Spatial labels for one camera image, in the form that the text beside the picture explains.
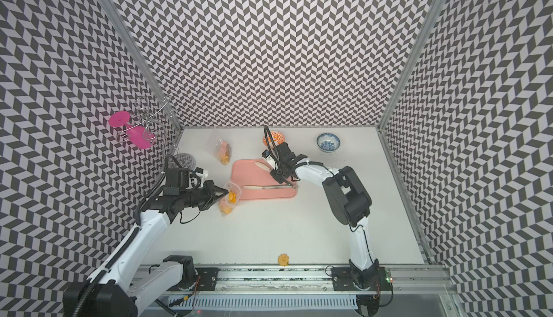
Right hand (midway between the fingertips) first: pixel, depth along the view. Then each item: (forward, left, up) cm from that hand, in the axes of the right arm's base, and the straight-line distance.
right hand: (278, 173), depth 97 cm
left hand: (-16, +18, +12) cm, 26 cm away
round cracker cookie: (-35, -3, -3) cm, 35 cm away
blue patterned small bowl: (+18, -25, 0) cm, 31 cm away
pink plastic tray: (+1, +15, -1) cm, 15 cm away
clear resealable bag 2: (-19, +18, +9) cm, 28 cm away
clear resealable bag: (+10, +27, +4) cm, 29 cm away
